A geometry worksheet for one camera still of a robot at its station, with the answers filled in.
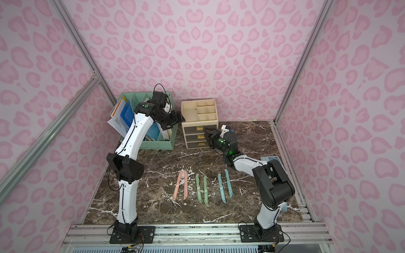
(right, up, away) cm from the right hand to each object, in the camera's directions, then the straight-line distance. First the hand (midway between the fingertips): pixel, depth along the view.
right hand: (201, 130), depth 84 cm
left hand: (-12, +6, +3) cm, 14 cm away
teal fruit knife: (+11, -32, +4) cm, 34 cm away
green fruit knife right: (+2, -32, +3) cm, 33 cm away
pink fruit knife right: (-9, -31, +5) cm, 32 cm away
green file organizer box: (-25, -7, +26) cm, 37 cm away
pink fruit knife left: (-14, -31, +4) cm, 34 cm away
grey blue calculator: (+41, -17, +15) cm, 47 cm away
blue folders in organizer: (-48, +7, +11) cm, 50 cm away
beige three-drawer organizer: (-2, +9, +5) cm, 10 cm away
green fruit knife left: (-1, -33, +3) cm, 33 cm away
